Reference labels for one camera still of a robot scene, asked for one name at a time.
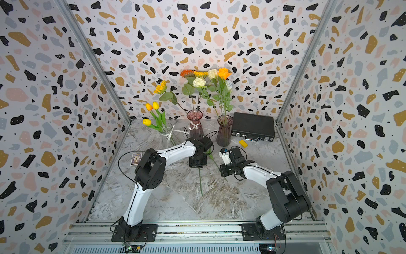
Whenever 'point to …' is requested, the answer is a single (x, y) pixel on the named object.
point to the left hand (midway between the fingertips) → (204, 167)
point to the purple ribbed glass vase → (223, 138)
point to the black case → (254, 126)
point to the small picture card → (136, 159)
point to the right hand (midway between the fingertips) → (220, 169)
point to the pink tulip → (200, 181)
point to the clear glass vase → (167, 140)
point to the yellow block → (243, 143)
